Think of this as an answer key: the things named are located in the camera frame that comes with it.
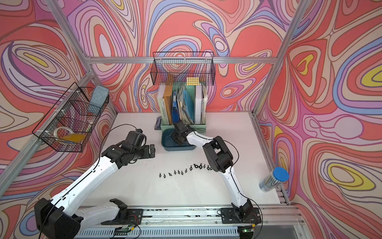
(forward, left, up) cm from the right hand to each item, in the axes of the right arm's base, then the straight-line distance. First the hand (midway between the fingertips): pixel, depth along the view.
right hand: (172, 139), depth 102 cm
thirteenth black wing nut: (-25, +5, -1) cm, 26 cm away
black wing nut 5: (-21, -23, -2) cm, 32 cm away
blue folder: (+13, -3, +11) cm, 17 cm away
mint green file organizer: (+13, -9, +22) cm, 27 cm away
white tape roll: (-13, +48, +31) cm, 59 cm away
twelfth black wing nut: (-26, +3, -1) cm, 26 cm away
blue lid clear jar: (-35, -52, +11) cm, 64 cm away
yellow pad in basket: (-18, +40, +30) cm, 53 cm away
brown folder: (+15, 0, +24) cm, 28 cm away
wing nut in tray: (-24, 0, -2) cm, 25 cm away
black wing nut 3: (-24, -7, -2) cm, 25 cm away
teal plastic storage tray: (-2, +3, -4) cm, 5 cm away
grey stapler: (+12, +10, +3) cm, 16 cm away
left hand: (-18, +9, +15) cm, 25 cm away
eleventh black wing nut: (-23, -3, -2) cm, 24 cm away
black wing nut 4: (-23, -5, -2) cm, 24 cm away
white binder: (+19, -20, +25) cm, 37 cm away
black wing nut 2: (-23, -10, -2) cm, 25 cm away
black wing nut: (-21, -13, -2) cm, 25 cm away
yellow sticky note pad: (+21, -16, +32) cm, 41 cm away
